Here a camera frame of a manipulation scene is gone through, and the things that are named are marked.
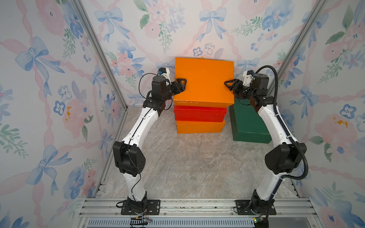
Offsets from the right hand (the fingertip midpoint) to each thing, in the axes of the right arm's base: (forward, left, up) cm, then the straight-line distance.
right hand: (226, 83), depth 79 cm
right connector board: (-60, -16, -42) cm, 74 cm away
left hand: (-1, +23, +3) cm, 24 cm away
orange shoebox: (-3, +14, -36) cm, 39 cm away
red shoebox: (-9, +14, -15) cm, 23 cm away
